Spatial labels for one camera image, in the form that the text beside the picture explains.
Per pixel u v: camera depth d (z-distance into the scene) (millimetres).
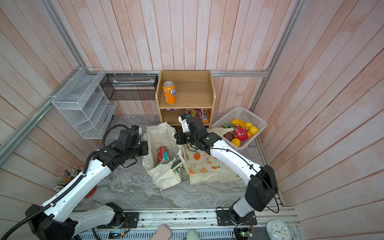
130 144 570
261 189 417
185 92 899
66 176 745
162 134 859
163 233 687
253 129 1006
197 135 592
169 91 747
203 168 874
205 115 950
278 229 688
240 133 981
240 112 1142
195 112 947
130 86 1046
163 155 896
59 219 391
